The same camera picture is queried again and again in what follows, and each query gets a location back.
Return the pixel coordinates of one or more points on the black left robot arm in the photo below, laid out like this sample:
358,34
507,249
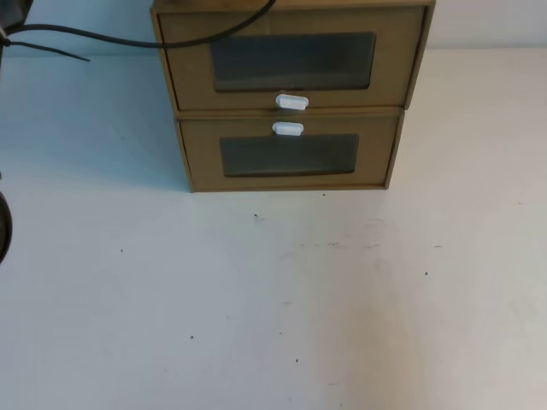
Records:
13,13

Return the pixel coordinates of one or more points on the brown cardboard shoebox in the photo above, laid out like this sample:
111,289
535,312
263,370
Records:
340,148
231,55

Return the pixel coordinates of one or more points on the white box handle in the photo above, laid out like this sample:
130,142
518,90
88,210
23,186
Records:
288,128
292,103

